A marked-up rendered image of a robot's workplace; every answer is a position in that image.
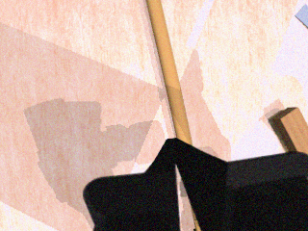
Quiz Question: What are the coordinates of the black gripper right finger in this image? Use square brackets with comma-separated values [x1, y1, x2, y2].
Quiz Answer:
[172, 138, 308, 231]

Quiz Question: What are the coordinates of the blue-handled scraper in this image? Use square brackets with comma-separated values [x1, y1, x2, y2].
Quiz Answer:
[295, 4, 308, 27]

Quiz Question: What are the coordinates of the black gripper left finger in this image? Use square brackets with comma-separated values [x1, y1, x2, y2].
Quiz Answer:
[83, 139, 181, 231]

